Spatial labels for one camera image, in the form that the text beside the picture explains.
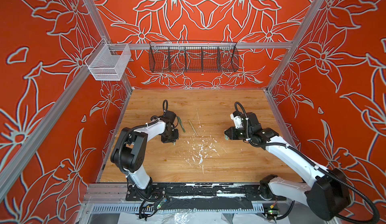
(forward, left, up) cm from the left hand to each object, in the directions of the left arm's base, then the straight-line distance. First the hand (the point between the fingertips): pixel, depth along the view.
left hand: (175, 139), depth 92 cm
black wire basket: (+45, -9, +31) cm, 55 cm away
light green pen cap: (-3, -29, +12) cm, 32 cm away
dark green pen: (+10, -3, +1) cm, 11 cm away
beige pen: (+7, -11, +1) cm, 13 cm away
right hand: (0, -28, +13) cm, 31 cm away
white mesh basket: (+35, +45, +32) cm, 66 cm away
